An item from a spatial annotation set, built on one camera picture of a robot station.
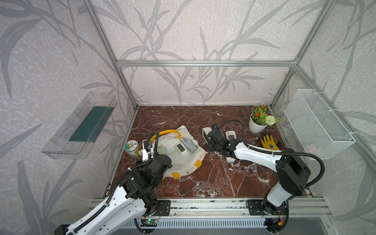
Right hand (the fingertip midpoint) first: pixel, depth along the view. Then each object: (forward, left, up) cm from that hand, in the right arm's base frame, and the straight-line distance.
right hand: (210, 140), depth 89 cm
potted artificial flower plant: (+13, -32, +4) cm, 35 cm away
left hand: (-13, +32, +12) cm, 37 cm away
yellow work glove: (+1, -39, -7) cm, 40 cm away
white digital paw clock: (+8, -15, -6) cm, 18 cm away
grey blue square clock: (-6, +11, +3) cm, 13 cm away
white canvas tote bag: (-1, +19, -6) cm, 20 cm away
